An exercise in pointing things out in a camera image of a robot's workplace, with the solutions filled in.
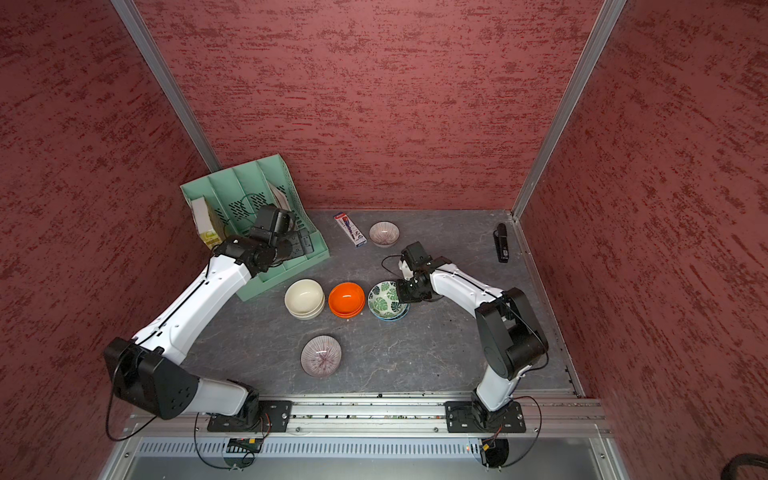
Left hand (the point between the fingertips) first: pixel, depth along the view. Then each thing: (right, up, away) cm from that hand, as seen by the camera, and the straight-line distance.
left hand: (293, 250), depth 81 cm
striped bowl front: (+7, -30, +2) cm, 31 cm away
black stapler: (+69, +2, +28) cm, 74 cm away
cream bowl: (0, -16, +10) cm, 19 cm away
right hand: (+31, -16, +9) cm, 36 cm away
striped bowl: (+25, +5, +29) cm, 38 cm away
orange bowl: (+13, -16, +11) cm, 24 cm away
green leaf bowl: (+25, -17, +9) cm, 32 cm away
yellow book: (-25, +8, 0) cm, 27 cm away
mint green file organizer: (-31, +17, +23) cm, 42 cm away
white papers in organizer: (-11, +18, +19) cm, 28 cm away
